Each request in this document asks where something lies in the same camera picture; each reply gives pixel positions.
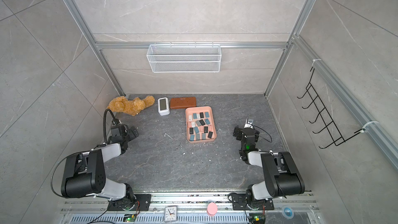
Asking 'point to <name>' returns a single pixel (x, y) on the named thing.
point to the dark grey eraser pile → (210, 135)
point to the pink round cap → (212, 209)
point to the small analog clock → (170, 213)
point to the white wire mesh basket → (184, 58)
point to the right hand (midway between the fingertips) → (247, 127)
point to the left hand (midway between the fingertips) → (129, 129)
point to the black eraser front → (202, 123)
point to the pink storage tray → (200, 126)
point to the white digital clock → (163, 106)
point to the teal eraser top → (194, 115)
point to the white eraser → (190, 117)
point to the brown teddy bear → (134, 106)
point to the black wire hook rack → (328, 130)
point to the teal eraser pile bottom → (196, 129)
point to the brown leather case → (183, 102)
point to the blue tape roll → (287, 212)
